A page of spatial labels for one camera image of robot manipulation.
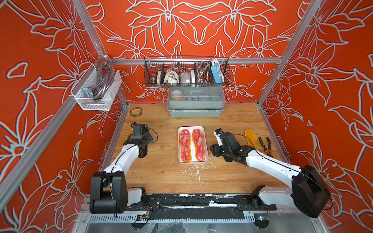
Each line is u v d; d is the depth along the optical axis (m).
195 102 0.97
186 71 0.97
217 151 0.75
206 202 0.74
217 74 0.87
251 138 0.98
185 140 0.95
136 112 1.14
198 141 0.95
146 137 0.82
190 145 0.94
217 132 0.77
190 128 1.02
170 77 0.90
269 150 0.91
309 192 0.40
